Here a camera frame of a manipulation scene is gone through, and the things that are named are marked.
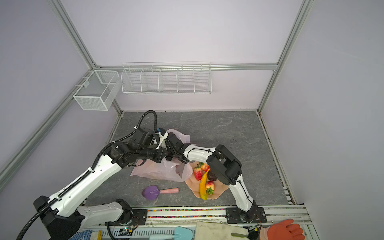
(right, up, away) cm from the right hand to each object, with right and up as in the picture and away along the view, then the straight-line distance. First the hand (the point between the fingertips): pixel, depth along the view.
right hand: (153, 154), depth 86 cm
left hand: (+11, +2, -14) cm, 18 cm away
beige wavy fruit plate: (+24, -16, -6) cm, 30 cm away
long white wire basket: (+5, +49, +13) cm, 51 cm away
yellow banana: (+29, -16, -6) cm, 34 cm away
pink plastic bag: (+14, -4, -18) cm, 23 cm away
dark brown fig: (+34, -11, -4) cm, 36 cm away
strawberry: (+30, -6, -1) cm, 30 cm away
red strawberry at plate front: (+33, -15, -8) cm, 37 cm away
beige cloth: (+30, -33, -16) cm, 47 cm away
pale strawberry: (+26, -10, -4) cm, 28 cm away
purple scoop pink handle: (+1, -19, -6) cm, 20 cm away
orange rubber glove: (+66, -32, -18) cm, 75 cm away
